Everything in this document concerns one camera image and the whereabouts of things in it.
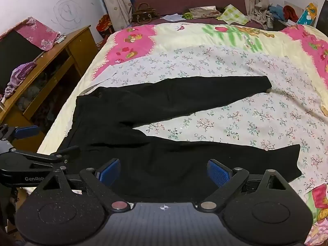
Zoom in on pink floral cloth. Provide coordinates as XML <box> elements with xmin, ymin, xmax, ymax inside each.
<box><xmin>14</xmin><ymin>17</ymin><xmax>61</xmax><ymax>51</ymax></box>

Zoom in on black pants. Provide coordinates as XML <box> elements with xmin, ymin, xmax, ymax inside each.
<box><xmin>58</xmin><ymin>76</ymin><xmax>303</xmax><ymax>203</ymax></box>

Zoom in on red cloth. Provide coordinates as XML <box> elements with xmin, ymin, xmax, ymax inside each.
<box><xmin>282</xmin><ymin>5</ymin><xmax>300</xmax><ymax>23</ymax></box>

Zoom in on brown handbag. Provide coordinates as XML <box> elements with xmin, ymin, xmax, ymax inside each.
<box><xmin>130</xmin><ymin>2</ymin><xmax>157</xmax><ymax>24</ymax></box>

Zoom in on colourful cartoon box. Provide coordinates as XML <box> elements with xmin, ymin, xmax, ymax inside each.
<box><xmin>297</xmin><ymin>2</ymin><xmax>318</xmax><ymax>26</ymax></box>

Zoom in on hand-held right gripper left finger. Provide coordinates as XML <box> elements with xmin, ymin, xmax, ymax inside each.
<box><xmin>34</xmin><ymin>158</ymin><xmax>132</xmax><ymax>213</ymax></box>

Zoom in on wooden cabinet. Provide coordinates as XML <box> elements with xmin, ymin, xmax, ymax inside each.
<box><xmin>0</xmin><ymin>25</ymin><xmax>100</xmax><ymax>154</ymax></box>

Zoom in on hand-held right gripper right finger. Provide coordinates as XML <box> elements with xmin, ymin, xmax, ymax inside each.
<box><xmin>198</xmin><ymin>159</ymin><xmax>293</xmax><ymax>213</ymax></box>

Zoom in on cartoon printed quilt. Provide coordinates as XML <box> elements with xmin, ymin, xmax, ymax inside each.
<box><xmin>37</xmin><ymin>23</ymin><xmax>328</xmax><ymax>246</ymax></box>

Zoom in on red patterned bag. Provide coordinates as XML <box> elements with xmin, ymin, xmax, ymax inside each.
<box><xmin>96</xmin><ymin>14</ymin><xmax>115</xmax><ymax>39</ymax></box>

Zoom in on white paper sheet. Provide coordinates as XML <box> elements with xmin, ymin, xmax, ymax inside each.
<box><xmin>162</xmin><ymin>13</ymin><xmax>184</xmax><ymax>22</ymax></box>

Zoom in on white floral bed sheet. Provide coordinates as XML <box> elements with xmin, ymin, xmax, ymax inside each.
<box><xmin>93</xmin><ymin>44</ymin><xmax>328</xmax><ymax>194</ymax></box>

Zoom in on flat printed book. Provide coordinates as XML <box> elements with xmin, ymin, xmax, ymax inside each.
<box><xmin>189</xmin><ymin>6</ymin><xmax>222</xmax><ymax>19</ymax></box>

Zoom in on black television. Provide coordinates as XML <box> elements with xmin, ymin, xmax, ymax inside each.
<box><xmin>0</xmin><ymin>29</ymin><xmax>44</xmax><ymax>94</ymax></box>

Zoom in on green checkered cloth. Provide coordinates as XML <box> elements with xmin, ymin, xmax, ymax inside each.
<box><xmin>216</xmin><ymin>4</ymin><xmax>251</xmax><ymax>26</ymax></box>

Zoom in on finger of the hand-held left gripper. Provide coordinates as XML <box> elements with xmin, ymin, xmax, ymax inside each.
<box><xmin>0</xmin><ymin>124</ymin><xmax>39</xmax><ymax>141</ymax></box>
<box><xmin>28</xmin><ymin>146</ymin><xmax>81</xmax><ymax>172</ymax></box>

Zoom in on blue cloth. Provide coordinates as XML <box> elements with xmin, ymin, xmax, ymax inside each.
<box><xmin>269</xmin><ymin>5</ymin><xmax>285</xmax><ymax>21</ymax></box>

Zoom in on purple dotted cloth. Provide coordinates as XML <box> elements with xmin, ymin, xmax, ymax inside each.
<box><xmin>3</xmin><ymin>61</ymin><xmax>38</xmax><ymax>100</ymax></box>

